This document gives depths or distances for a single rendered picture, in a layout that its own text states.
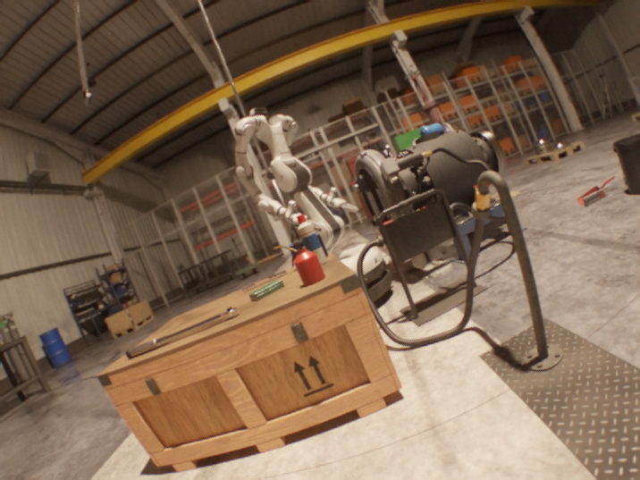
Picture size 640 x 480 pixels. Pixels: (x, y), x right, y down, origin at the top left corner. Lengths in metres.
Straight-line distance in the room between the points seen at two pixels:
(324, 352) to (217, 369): 0.34
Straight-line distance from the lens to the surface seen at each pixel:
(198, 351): 1.02
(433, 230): 1.61
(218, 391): 1.09
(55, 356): 8.64
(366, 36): 11.01
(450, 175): 2.32
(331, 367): 1.02
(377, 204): 2.42
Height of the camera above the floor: 0.66
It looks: 4 degrees down
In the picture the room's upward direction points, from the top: 23 degrees counter-clockwise
